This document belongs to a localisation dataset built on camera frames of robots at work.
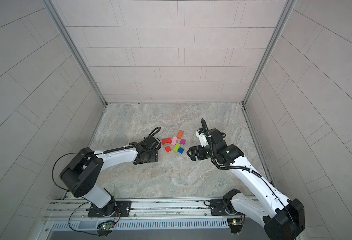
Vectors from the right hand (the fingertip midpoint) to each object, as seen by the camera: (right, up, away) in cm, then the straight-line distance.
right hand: (194, 151), depth 75 cm
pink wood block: (-12, +1, +18) cm, 22 cm away
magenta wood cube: (-6, +1, +20) cm, 21 cm away
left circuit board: (-38, -29, -12) cm, 50 cm away
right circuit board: (+19, -31, -6) cm, 37 cm away
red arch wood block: (-16, +2, +19) cm, 25 cm away
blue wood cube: (-7, -3, +16) cm, 18 cm away
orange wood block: (-8, +6, +24) cm, 26 cm away
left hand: (-22, -7, +16) cm, 28 cm away
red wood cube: (-15, -2, +16) cm, 22 cm away
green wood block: (-10, -1, +16) cm, 19 cm away
